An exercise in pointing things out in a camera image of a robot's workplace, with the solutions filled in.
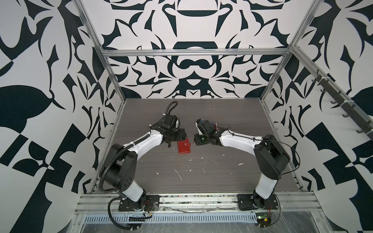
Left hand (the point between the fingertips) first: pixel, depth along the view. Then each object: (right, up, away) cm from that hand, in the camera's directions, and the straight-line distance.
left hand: (181, 133), depth 90 cm
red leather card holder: (+2, -9, +1) cm, 9 cm away
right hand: (+9, -3, +2) cm, 10 cm away
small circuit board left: (-21, -40, -18) cm, 49 cm away
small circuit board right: (+40, -39, -20) cm, 60 cm away
